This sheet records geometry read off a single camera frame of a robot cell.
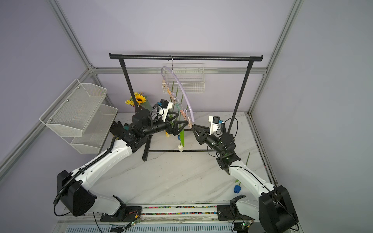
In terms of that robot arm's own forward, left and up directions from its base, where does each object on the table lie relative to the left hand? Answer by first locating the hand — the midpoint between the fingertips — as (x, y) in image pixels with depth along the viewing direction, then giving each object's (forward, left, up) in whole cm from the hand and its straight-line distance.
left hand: (182, 119), depth 69 cm
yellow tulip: (+6, +11, -21) cm, 24 cm away
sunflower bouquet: (+28, +29, -11) cm, 42 cm away
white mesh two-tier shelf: (+9, +58, -6) cm, 59 cm away
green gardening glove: (+19, +43, -29) cm, 55 cm away
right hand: (-1, -5, -6) cm, 8 cm away
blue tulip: (-22, -31, -34) cm, 51 cm away
